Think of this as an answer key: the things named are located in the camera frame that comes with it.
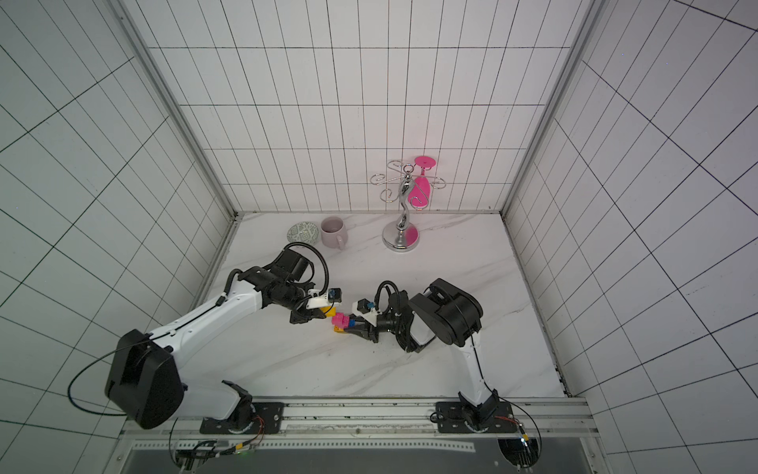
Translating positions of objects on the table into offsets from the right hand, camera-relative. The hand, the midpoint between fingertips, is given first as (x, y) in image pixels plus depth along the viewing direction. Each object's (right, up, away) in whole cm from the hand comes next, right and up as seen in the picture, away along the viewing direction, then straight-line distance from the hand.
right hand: (351, 314), depth 90 cm
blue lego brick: (+1, -2, -4) cm, 4 cm away
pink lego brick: (-3, 0, -7) cm, 7 cm away
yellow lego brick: (-4, -4, -4) cm, 6 cm away
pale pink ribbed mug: (-8, +26, +15) cm, 31 cm away
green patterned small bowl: (-20, +26, +21) cm, 39 cm away
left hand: (-10, +3, -8) cm, 13 cm away
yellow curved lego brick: (-5, +3, -10) cm, 11 cm away
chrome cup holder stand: (+17, +24, +21) cm, 36 cm away
